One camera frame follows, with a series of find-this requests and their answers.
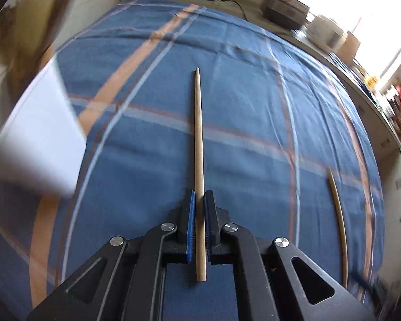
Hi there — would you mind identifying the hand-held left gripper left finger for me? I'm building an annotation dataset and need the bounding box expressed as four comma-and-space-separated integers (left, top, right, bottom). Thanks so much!
27, 189, 197, 321

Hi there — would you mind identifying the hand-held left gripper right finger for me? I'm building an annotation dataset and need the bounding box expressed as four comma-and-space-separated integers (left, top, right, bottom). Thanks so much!
203, 190, 376, 321

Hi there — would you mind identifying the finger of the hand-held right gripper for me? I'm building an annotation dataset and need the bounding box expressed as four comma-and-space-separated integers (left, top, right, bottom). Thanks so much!
351, 271, 376, 295

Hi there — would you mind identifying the wooden chopstick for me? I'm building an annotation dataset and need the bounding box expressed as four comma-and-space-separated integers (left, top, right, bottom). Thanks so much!
193, 67, 208, 282
327, 168, 349, 290

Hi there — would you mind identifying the white plastic container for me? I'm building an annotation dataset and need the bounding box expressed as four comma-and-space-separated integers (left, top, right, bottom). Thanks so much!
0, 58, 87, 198

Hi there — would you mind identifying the blue plaid tablecloth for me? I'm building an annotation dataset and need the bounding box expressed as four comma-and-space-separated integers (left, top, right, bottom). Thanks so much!
0, 0, 385, 321

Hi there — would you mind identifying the dish rack with red items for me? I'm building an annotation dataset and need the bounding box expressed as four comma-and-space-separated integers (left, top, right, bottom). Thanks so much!
381, 85, 401, 131

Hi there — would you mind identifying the white pressure cooker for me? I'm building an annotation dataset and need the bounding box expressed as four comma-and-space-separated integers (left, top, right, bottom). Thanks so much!
304, 13, 345, 49

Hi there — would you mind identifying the dark rice cooker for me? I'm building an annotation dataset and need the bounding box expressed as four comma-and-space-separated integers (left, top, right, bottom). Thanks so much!
261, 0, 311, 29

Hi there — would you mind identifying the bright window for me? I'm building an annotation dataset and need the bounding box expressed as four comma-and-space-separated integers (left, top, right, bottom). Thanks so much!
291, 0, 401, 81

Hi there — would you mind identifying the black power cable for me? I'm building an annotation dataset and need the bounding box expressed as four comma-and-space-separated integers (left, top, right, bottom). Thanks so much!
190, 0, 264, 21

